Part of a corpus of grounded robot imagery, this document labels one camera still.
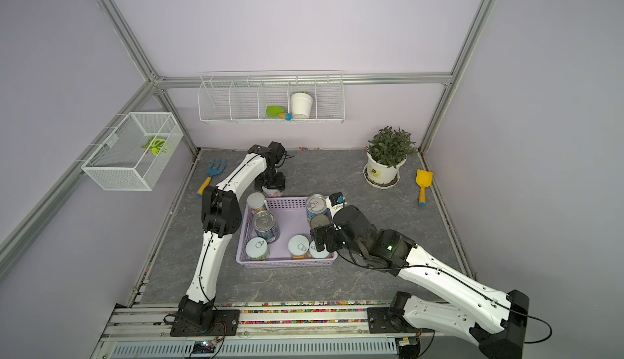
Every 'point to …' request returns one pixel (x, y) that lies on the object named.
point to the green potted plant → (390, 147)
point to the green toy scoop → (275, 111)
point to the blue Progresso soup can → (316, 204)
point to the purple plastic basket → (280, 236)
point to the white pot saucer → (380, 185)
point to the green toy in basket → (154, 145)
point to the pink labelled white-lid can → (271, 192)
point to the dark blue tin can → (266, 226)
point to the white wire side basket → (135, 153)
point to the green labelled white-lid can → (257, 248)
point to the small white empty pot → (301, 105)
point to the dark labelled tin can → (319, 221)
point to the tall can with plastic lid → (256, 202)
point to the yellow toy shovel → (423, 179)
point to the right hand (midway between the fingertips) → (323, 226)
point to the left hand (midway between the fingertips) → (274, 188)
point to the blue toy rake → (211, 172)
